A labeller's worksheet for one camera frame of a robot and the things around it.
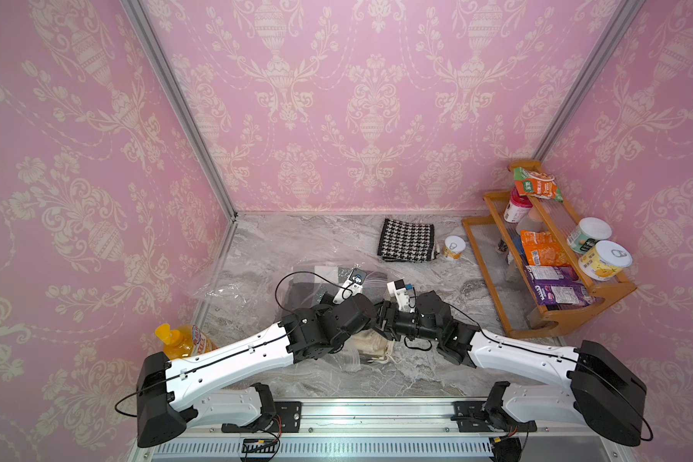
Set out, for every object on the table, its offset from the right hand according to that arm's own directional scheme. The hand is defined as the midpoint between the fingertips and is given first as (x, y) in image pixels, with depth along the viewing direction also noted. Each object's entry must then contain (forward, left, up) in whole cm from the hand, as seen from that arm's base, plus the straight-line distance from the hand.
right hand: (362, 318), depth 72 cm
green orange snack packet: (+33, -54, +13) cm, 65 cm away
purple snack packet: (+8, -55, -2) cm, 56 cm away
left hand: (+5, +3, +1) cm, 6 cm away
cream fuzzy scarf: (-3, -2, -8) cm, 9 cm away
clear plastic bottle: (+27, -54, +3) cm, 61 cm away
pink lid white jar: (+33, -52, +3) cm, 62 cm away
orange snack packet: (+20, -55, -1) cm, 59 cm away
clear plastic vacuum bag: (+19, +40, -18) cm, 48 cm away
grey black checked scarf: (+15, +13, -7) cm, 21 cm away
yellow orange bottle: (-4, +43, +1) cm, 43 cm away
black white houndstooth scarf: (+36, -19, -14) cm, 43 cm away
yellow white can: (+4, -55, +14) cm, 57 cm away
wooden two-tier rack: (+29, -53, -18) cm, 63 cm away
